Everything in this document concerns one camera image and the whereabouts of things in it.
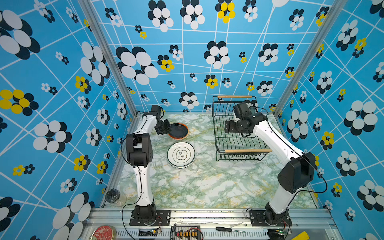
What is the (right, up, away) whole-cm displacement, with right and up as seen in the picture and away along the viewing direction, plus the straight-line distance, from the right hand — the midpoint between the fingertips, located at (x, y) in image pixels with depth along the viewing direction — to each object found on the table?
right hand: (234, 127), depth 87 cm
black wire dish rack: (+1, -13, +10) cm, 17 cm away
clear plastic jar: (-62, -33, -16) cm, 73 cm away
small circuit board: (-44, -51, -16) cm, 69 cm away
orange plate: (-33, -7, +16) cm, 37 cm away
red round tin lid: (-65, -48, -19) cm, 83 cm away
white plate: (-32, -18, +7) cm, 37 cm away
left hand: (-40, -1, +16) cm, 43 cm away
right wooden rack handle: (+4, -12, -9) cm, 16 cm away
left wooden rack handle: (+6, +23, +23) cm, 33 cm away
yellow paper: (+26, -50, -19) cm, 60 cm away
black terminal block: (-28, -49, -19) cm, 59 cm away
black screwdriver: (-8, -49, -16) cm, 52 cm away
